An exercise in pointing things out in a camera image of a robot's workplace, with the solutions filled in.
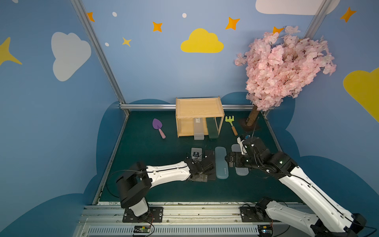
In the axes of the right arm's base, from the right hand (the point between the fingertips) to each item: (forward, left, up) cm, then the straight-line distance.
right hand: (234, 156), depth 73 cm
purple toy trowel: (+34, +50, -21) cm, 64 cm away
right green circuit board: (-28, -17, -24) cm, 41 cm away
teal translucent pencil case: (+1, +3, -20) cm, 21 cm away
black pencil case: (+11, +10, -21) cm, 26 cm away
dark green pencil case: (+33, +8, -19) cm, 39 cm away
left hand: (-3, +17, -16) cm, 24 cm away
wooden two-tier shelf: (+34, +26, 0) cm, 43 cm away
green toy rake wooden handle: (+45, -7, -22) cm, 50 cm away
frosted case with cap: (+33, +18, -21) cm, 43 cm away
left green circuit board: (-31, +44, -22) cm, 59 cm away
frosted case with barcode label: (-8, +16, -9) cm, 20 cm away
